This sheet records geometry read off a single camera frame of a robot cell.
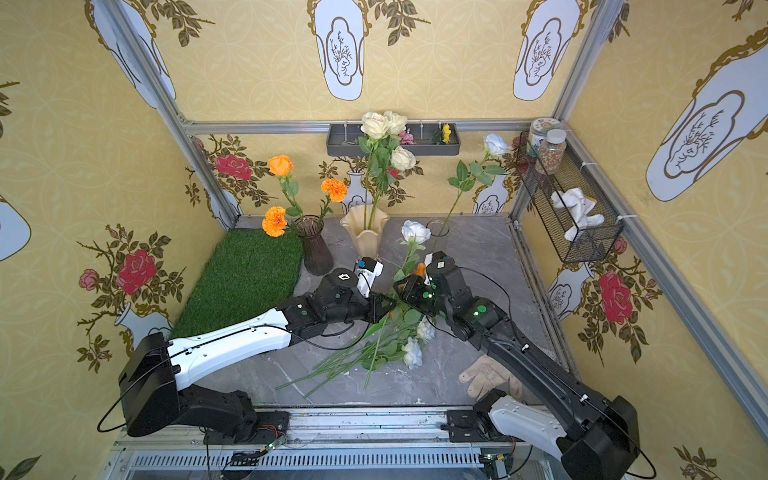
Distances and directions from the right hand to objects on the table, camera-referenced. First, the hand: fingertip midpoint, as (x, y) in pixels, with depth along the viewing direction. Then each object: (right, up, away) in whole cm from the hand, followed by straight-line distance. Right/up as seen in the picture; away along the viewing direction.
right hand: (401, 282), depth 76 cm
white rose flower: (+4, +12, -1) cm, 13 cm away
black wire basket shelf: (+52, +31, +34) cm, 69 cm away
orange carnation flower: (-32, +15, -1) cm, 35 cm away
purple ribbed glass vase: (-29, +5, +33) cm, 44 cm away
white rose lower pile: (+7, -15, +9) cm, 19 cm away
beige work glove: (+24, -26, +6) cm, 36 cm away
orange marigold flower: (-17, +24, +6) cm, 30 cm away
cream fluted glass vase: (-11, +17, +21) cm, 29 cm away
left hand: (-3, -4, 0) cm, 5 cm away
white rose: (+3, -20, +4) cm, 21 cm away
